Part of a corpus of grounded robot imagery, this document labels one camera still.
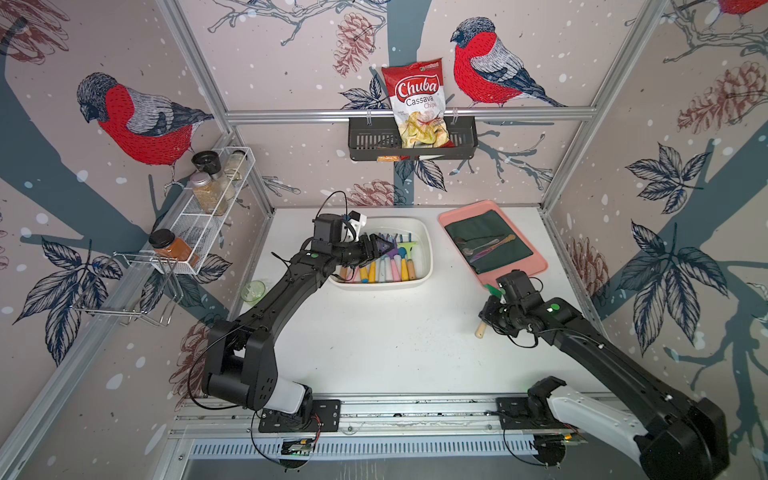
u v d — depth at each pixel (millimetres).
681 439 373
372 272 997
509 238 1100
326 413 731
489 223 1143
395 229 1127
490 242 1089
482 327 771
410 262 1016
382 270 1003
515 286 613
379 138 949
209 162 734
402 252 1057
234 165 854
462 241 1095
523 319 586
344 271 1003
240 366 417
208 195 716
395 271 1001
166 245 593
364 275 976
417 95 816
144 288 658
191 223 756
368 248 718
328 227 647
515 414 728
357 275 999
